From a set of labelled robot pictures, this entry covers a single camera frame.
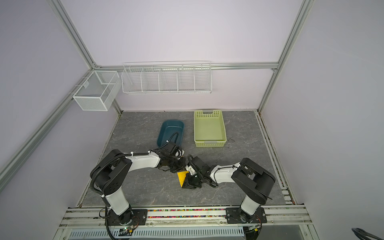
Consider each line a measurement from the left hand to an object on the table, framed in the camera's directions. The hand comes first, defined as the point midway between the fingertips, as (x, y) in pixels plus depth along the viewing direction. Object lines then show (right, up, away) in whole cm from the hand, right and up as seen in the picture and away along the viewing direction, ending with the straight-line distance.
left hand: (189, 170), depth 88 cm
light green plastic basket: (+14, +24, +20) cm, 34 cm away
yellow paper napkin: (-4, -3, -3) cm, 5 cm away
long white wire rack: (-17, +62, +19) cm, 67 cm away
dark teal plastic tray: (-17, +24, +21) cm, 36 cm away
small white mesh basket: (-61, +50, +11) cm, 79 cm away
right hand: (-4, -8, -6) cm, 11 cm away
